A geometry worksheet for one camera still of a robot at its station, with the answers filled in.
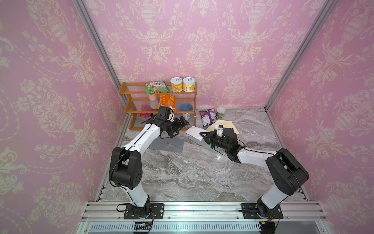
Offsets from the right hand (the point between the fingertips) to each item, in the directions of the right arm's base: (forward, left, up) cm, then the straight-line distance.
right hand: (199, 133), depth 84 cm
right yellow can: (+25, +5, +16) cm, 31 cm away
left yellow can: (+25, +12, +16) cm, 32 cm away
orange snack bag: (+28, +20, +2) cm, 34 cm away
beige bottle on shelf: (+25, +29, +4) cm, 38 cm away
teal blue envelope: (-5, -2, -3) cm, 6 cm away
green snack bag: (+24, +28, +15) cm, 40 cm away
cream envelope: (+20, -23, -19) cm, 36 cm away
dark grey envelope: (+4, +16, -18) cm, 25 cm away
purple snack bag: (+26, -10, -15) cm, 31 cm away
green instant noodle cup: (+28, -19, -12) cm, 36 cm away
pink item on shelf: (+28, +37, -4) cm, 46 cm away
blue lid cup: (+28, +7, -6) cm, 30 cm away
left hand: (+5, +8, -1) cm, 9 cm away
